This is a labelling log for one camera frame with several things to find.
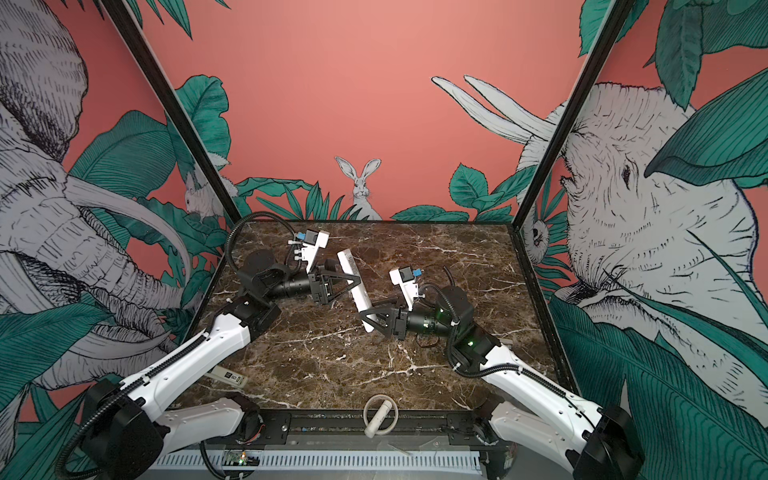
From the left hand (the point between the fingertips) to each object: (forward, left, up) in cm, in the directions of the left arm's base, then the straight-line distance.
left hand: (356, 276), depth 61 cm
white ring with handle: (-21, -4, -32) cm, 38 cm away
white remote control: (-3, -1, -1) cm, 4 cm away
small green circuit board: (-28, +29, -35) cm, 54 cm away
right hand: (-7, -1, -5) cm, 9 cm away
